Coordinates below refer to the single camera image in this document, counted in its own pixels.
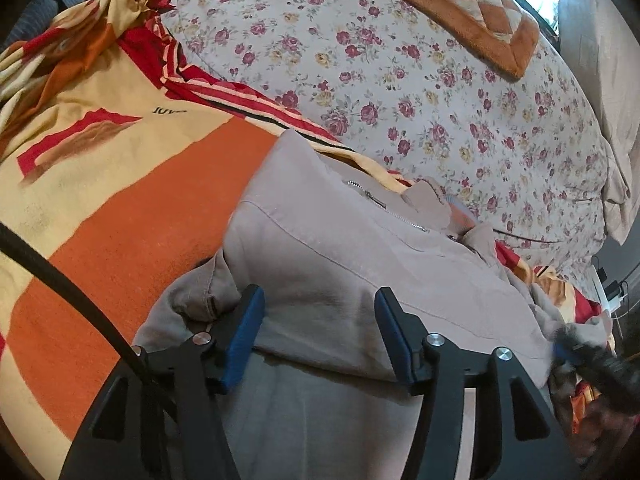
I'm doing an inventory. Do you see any beige zip jacket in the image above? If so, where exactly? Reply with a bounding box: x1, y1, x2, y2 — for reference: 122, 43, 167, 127
133, 129, 609, 480

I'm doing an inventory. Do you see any white power strip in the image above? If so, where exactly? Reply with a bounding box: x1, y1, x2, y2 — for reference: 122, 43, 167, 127
591, 256, 634, 321

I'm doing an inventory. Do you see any floral quilt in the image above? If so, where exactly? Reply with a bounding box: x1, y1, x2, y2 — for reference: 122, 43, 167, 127
164, 0, 608, 298

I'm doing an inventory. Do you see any orange yellow red blanket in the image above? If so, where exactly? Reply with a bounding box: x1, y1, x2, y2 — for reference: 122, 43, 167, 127
0, 0, 616, 480

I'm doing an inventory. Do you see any beige curtain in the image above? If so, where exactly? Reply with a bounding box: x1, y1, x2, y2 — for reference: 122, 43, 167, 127
558, 0, 639, 244

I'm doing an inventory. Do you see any black cable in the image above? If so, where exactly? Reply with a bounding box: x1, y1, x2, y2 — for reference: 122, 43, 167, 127
0, 221, 147, 376

